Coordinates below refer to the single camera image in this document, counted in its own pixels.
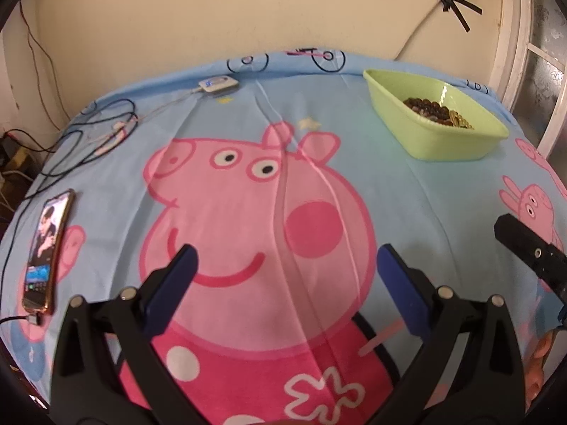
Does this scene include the brown wooden bead bracelet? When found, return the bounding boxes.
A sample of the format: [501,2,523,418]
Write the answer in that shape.
[402,96,451,121]

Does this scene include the person's right hand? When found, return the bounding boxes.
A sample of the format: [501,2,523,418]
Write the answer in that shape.
[524,325,566,411]

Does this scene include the gold chain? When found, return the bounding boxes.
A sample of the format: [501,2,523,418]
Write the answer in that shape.
[445,113,476,131]

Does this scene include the black looped cable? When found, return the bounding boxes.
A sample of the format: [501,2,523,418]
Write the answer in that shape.
[0,100,139,275]

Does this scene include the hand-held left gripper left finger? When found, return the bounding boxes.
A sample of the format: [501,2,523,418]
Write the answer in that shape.
[49,244,199,425]

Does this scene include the thin white cable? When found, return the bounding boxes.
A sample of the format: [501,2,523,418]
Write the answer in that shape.
[91,89,203,157]

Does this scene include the small white electronic device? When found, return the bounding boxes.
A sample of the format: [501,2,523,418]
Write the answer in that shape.
[198,76,240,97]

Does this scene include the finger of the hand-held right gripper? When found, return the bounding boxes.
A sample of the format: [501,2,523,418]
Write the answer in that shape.
[493,213,567,295]

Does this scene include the white wall cable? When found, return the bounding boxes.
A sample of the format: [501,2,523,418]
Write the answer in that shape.
[393,6,446,62]

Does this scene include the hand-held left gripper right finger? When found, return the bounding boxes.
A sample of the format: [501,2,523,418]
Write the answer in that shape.
[377,244,526,425]

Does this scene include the smartphone with lit screen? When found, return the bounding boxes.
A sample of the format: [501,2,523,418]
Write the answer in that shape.
[22,189,76,316]

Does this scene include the blue cartoon pig blanket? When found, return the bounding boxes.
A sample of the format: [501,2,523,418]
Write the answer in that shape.
[0,49,567,425]

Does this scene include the white window frame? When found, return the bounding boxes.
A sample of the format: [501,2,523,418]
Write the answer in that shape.
[489,0,567,161]

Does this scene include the thin dark wall wire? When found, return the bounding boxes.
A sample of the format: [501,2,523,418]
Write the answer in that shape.
[19,2,61,132]

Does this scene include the light green plastic basin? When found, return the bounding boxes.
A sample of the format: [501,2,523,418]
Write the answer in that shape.
[363,68,510,161]

